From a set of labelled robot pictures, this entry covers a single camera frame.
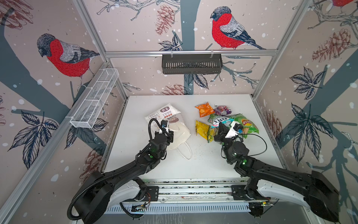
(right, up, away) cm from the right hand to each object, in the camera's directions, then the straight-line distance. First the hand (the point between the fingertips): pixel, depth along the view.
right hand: (219, 121), depth 74 cm
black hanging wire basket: (-13, +40, +30) cm, 52 cm away
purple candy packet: (+10, +6, +29) cm, 31 cm away
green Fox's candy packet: (-1, -10, +18) cm, 20 cm away
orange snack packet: (-3, +6, +32) cm, 33 cm away
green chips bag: (+23, -5, +16) cm, 29 cm away
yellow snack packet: (-7, -7, +20) cm, 22 cm away
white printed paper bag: (-22, -10, +20) cm, 31 cm away
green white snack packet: (-2, +1, +2) cm, 3 cm away
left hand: (-28, -1, +7) cm, 29 cm away
